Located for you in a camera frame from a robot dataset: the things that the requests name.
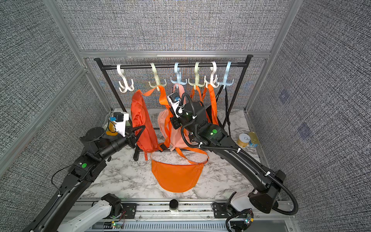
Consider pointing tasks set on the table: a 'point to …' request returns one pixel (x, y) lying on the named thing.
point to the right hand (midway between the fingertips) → (172, 103)
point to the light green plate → (106, 126)
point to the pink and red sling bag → (178, 140)
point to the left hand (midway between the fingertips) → (146, 125)
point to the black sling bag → (226, 105)
